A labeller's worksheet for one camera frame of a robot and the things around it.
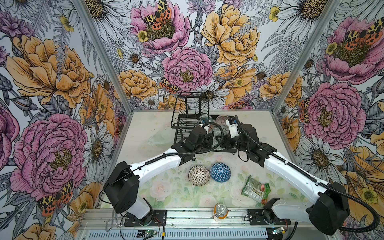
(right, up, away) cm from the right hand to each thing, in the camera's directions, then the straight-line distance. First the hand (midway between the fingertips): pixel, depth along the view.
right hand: (222, 140), depth 80 cm
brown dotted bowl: (-12, -21, +7) cm, 25 cm away
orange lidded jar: (-2, -32, -10) cm, 34 cm away
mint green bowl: (-10, +11, -10) cm, 17 cm away
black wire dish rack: (-17, +18, +30) cm, 38 cm away
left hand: (-6, +1, +2) cm, 7 cm away
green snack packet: (+18, -26, 0) cm, 32 cm away
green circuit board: (-35, -42, -9) cm, 55 cm away
